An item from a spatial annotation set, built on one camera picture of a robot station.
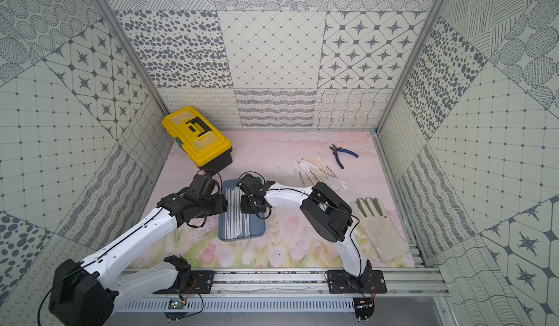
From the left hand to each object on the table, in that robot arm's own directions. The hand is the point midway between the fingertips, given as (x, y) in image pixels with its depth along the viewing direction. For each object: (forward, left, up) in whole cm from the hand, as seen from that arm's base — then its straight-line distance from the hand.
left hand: (222, 200), depth 82 cm
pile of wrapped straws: (+22, -38, -11) cm, 46 cm away
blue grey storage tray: (-7, -13, -9) cm, 17 cm away
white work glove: (-7, -64, -12) cm, 65 cm away
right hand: (+1, -8, -11) cm, 13 cm away
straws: (-5, -5, -10) cm, 13 cm away
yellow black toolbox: (+21, +9, +7) cm, 24 cm away
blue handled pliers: (+35, -49, -10) cm, 61 cm away
